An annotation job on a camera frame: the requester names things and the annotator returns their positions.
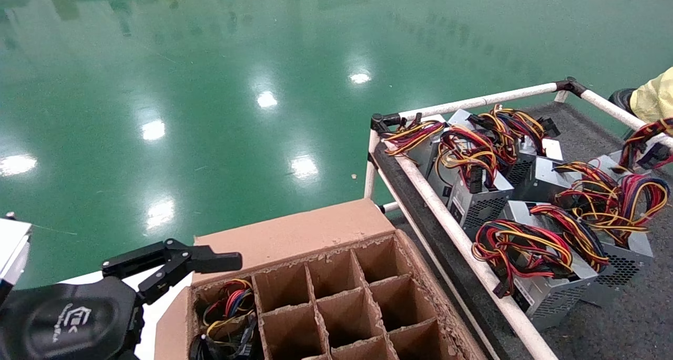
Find black rounded object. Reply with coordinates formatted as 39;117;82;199
609;88;638;115

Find multicolour cable bundle, top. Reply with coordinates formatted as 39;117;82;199
202;279;258;326

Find brown cardboard box with dividers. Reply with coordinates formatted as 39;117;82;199
154;198;487;360

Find white pipe cart frame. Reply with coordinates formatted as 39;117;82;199
364;76;673;360

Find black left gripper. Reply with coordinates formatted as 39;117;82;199
0;238;243;360

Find grey felt mat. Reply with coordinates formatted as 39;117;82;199
373;100;673;360

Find person in yellow coat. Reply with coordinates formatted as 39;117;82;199
629;67;673;124

